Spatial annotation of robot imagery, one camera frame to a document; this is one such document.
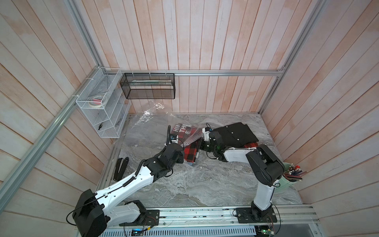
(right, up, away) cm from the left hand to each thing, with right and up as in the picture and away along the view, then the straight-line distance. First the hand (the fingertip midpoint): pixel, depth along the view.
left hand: (179, 152), depth 80 cm
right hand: (+8, +4, +14) cm, 16 cm away
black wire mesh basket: (-23, +44, +25) cm, 55 cm away
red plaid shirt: (+6, +8, +6) cm, 11 cm away
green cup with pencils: (+57, -10, -8) cm, 58 cm away
